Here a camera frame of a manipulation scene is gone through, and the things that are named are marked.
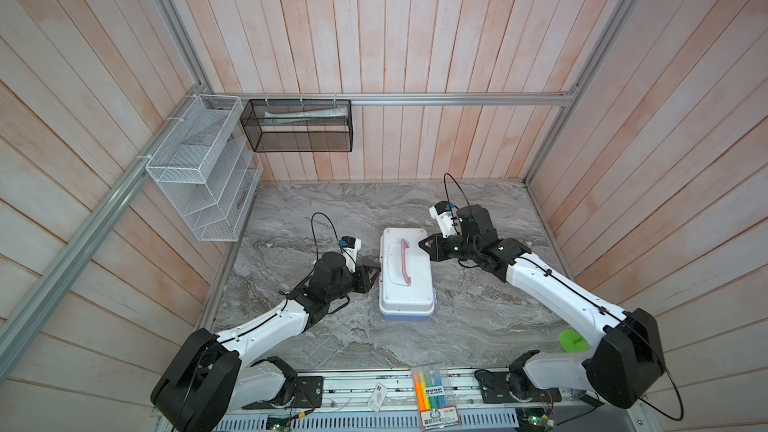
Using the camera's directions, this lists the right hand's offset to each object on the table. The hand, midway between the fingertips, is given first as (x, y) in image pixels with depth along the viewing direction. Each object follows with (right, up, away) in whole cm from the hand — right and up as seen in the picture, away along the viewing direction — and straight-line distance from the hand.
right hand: (419, 243), depth 80 cm
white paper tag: (-11, -37, -8) cm, 39 cm away
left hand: (-12, -9, +2) cm, 15 cm away
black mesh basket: (-40, +39, +24) cm, 61 cm away
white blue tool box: (-4, -10, 0) cm, 10 cm away
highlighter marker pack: (+2, -36, -8) cm, 37 cm away
